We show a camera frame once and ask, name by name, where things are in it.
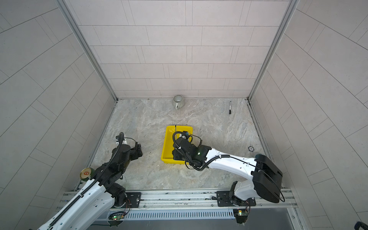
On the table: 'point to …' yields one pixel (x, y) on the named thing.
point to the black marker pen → (230, 109)
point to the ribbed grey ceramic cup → (178, 101)
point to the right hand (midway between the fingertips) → (172, 155)
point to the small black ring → (251, 148)
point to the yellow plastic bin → (166, 155)
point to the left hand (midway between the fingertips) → (138, 144)
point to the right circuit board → (241, 214)
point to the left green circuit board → (117, 217)
